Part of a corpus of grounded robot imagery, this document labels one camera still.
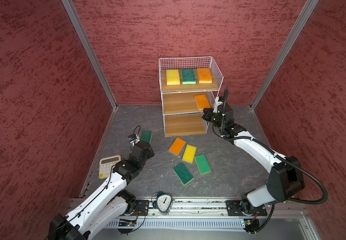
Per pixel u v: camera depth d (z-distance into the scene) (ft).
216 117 2.24
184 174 2.80
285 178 1.40
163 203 2.38
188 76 2.49
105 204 1.54
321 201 1.29
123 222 2.39
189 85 2.43
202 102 2.87
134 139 2.27
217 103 2.41
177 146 3.12
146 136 3.29
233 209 2.42
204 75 2.52
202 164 2.90
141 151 1.90
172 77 2.48
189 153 3.02
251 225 2.34
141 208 2.43
